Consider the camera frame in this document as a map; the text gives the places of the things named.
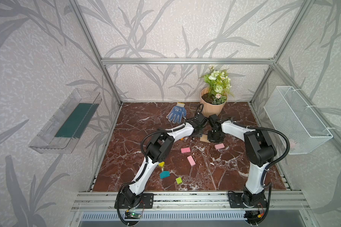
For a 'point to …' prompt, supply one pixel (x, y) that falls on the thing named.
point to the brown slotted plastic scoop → (193, 106)
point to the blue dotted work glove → (176, 113)
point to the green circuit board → (130, 215)
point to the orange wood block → (182, 138)
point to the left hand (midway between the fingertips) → (199, 129)
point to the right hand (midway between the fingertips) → (211, 136)
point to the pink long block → (191, 161)
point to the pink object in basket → (292, 145)
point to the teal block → (164, 174)
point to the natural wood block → (204, 138)
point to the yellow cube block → (162, 164)
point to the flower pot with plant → (214, 96)
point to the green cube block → (179, 180)
